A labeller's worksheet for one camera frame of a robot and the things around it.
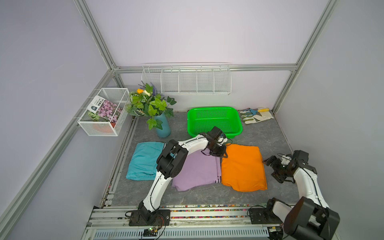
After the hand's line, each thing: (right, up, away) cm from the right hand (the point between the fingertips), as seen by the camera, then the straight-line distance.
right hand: (267, 165), depth 85 cm
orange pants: (-13, -3, +3) cm, 13 cm away
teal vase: (-62, +19, +20) cm, 68 cm away
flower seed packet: (-86, +31, -10) cm, 92 cm away
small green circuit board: (-63, -29, -13) cm, 70 cm away
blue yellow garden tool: (+5, +34, +35) cm, 49 cm away
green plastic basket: (-35, +28, +32) cm, 55 cm away
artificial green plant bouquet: (-68, +36, -4) cm, 77 cm away
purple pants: (-39, -3, +3) cm, 39 cm away
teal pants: (-73, 0, +6) cm, 73 cm away
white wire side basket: (-91, +23, -12) cm, 95 cm away
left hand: (-22, +4, +6) cm, 23 cm away
